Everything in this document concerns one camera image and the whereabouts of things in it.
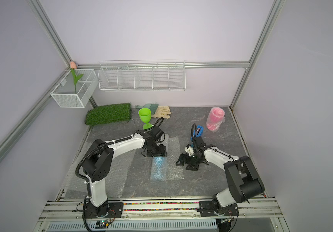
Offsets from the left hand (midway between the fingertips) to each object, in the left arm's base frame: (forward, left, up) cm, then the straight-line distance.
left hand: (162, 156), depth 89 cm
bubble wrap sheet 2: (-7, -4, -3) cm, 8 cm away
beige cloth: (+40, -1, -3) cm, 41 cm away
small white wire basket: (+24, +50, +33) cm, 64 cm away
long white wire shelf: (+51, +9, +25) cm, 57 cm away
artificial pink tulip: (+43, +51, +30) cm, 73 cm away
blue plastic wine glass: (-5, +2, +4) cm, 7 cm away
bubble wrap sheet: (+21, -43, +3) cm, 48 cm away
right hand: (-6, -11, -1) cm, 13 cm away
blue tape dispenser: (+17, -27, +1) cm, 32 cm away
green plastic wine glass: (+27, +10, +10) cm, 30 cm away
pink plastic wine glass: (+19, -37, +12) cm, 43 cm away
